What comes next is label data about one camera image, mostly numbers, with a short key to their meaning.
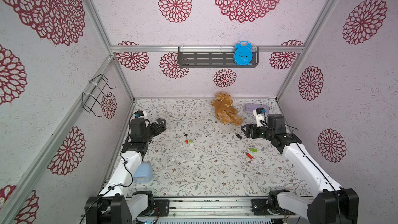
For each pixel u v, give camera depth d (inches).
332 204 15.0
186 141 38.3
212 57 36.8
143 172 31.1
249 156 36.0
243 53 35.4
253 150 37.1
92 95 29.4
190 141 38.3
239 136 39.1
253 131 28.2
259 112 28.2
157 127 29.0
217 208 29.4
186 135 39.4
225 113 39.8
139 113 28.6
